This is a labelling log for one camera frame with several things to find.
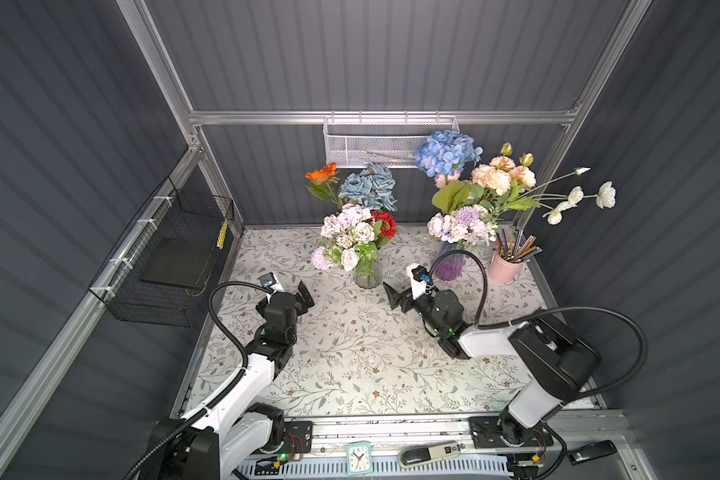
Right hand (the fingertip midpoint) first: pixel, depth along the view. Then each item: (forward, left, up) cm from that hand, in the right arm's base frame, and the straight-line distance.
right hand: (402, 277), depth 85 cm
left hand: (-3, +32, 0) cm, 33 cm away
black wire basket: (-3, +60, +13) cm, 62 cm away
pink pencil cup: (+10, -35, -11) cm, 38 cm away
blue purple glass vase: (+12, -17, -11) cm, 24 cm away
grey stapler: (-41, -1, -11) cm, 43 cm away
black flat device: (-40, -42, -14) cm, 60 cm away
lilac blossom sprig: (+4, +14, +16) cm, 22 cm away
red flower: (+10, +4, +11) cm, 15 cm away
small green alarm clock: (-42, +12, -14) cm, 46 cm away
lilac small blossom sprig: (+8, -18, +13) cm, 24 cm away
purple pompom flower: (0, +23, +9) cm, 24 cm away
